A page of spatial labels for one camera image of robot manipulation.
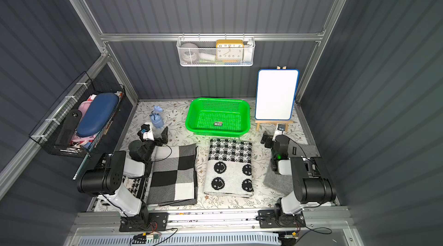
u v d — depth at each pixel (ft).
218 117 3.65
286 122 3.26
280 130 2.64
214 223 2.42
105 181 1.54
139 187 2.60
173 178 2.77
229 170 2.78
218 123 3.52
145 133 2.53
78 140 2.16
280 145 2.32
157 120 3.33
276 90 2.97
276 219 2.30
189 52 2.72
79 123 2.18
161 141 2.75
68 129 2.07
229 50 2.92
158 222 2.42
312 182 1.50
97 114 2.20
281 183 2.64
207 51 2.99
